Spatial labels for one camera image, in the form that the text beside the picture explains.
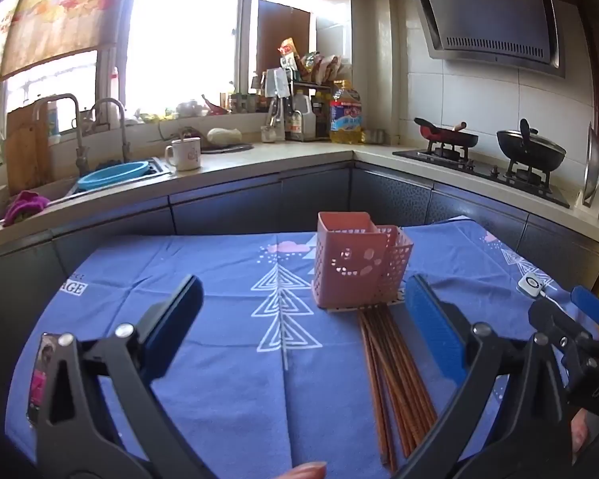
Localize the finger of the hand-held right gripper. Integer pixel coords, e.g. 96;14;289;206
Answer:
570;287;599;329
528;299;596;346

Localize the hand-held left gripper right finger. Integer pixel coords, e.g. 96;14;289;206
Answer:
394;273;575;479

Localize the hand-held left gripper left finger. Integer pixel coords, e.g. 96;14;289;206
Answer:
27;274;205;479

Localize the bundle of wooden chopsticks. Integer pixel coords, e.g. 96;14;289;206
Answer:
358;307;438;473

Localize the pink plastic utensil holder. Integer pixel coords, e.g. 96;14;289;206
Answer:
311;211;414;313

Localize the person's right hand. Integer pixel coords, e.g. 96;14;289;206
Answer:
571;408;592;453

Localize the person's left hand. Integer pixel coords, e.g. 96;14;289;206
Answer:
278;461;327;479

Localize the small white device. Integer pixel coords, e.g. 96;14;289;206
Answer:
518;275;545;300

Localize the blue printed tablecloth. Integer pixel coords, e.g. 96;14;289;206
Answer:
5;216;599;479

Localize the steel pot lid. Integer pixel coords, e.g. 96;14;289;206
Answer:
581;122;599;209

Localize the steel sink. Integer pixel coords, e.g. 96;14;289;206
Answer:
55;156;173;200

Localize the blue plastic basin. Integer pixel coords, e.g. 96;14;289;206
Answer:
77;160;151;191

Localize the black gas stove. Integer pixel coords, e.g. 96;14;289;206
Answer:
393;147;571;209

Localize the white mug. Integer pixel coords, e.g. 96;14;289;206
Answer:
165;137;202;171

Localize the black wok with lid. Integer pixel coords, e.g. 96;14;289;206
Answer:
496;119;567;173

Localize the magenta cloth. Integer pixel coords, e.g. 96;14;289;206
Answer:
2;190;51;226

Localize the red frying pan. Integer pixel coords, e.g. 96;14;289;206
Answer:
413;117;480;148

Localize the white plastic bag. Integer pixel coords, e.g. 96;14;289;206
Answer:
207;128;243;146

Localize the curved steel faucet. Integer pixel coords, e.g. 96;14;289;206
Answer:
82;98;133;163

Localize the tall steel faucet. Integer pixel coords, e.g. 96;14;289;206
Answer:
32;94;91;175

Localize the yellow cooking oil bottle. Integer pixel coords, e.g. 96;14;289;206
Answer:
329;80;364;145

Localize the white bottle with red cap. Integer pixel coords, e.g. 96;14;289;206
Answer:
109;67;121;131

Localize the wooden cutting board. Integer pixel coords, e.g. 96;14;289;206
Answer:
5;105;53;195

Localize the row of seasoning jars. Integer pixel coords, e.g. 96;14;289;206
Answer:
220;92;260;113

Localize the dish soap bottle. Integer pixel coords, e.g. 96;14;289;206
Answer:
47;100;61;145

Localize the metal kitchen rack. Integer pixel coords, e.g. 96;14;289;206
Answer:
290;80;333;141

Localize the white plastic jug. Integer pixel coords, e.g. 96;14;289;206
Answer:
286;90;316;141

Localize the hanging cleaver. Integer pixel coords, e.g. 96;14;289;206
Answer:
266;67;290;99

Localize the row of food packets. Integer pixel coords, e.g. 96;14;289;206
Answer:
299;52;353;85

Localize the orange snack packet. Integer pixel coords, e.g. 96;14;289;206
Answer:
278;38;300;68

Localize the brown panel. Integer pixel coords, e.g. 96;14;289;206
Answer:
257;0;311;78

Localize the steel range hood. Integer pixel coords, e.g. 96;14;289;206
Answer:
397;0;567;78

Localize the printed window blind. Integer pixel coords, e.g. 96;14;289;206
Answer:
0;0;125;91

